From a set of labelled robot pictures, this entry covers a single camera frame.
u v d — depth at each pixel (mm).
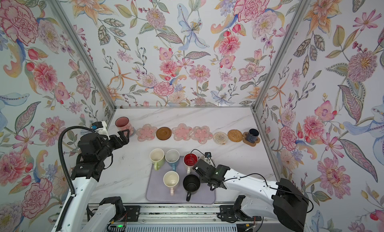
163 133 1061
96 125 629
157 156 882
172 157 876
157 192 803
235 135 1041
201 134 1055
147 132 1067
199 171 631
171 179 830
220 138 1034
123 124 968
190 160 892
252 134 976
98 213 572
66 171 461
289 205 409
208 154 750
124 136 677
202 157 851
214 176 578
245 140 1008
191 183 820
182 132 1069
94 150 549
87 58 921
